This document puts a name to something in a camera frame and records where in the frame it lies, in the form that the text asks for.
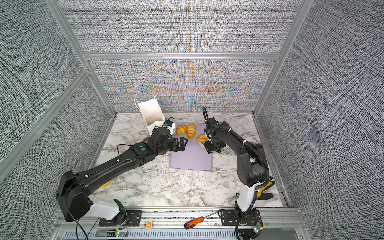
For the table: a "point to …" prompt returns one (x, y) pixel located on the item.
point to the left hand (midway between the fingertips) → (181, 140)
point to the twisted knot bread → (201, 139)
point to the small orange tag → (149, 225)
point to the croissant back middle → (191, 130)
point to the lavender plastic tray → (193, 157)
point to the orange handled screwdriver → (193, 222)
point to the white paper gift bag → (154, 114)
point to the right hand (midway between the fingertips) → (214, 148)
